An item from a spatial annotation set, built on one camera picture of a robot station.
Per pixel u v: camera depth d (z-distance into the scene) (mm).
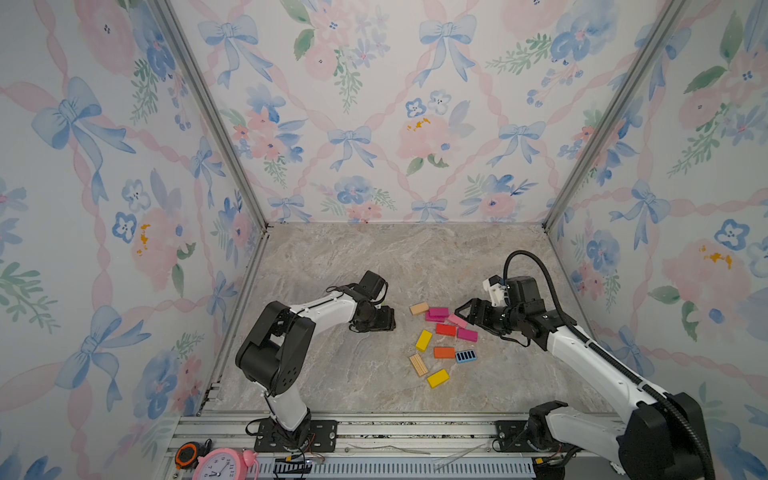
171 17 693
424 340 901
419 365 842
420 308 975
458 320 782
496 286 775
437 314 947
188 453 690
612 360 480
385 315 836
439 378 835
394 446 732
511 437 736
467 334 915
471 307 750
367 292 745
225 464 688
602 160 945
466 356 858
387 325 816
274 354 467
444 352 880
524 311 643
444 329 925
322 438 734
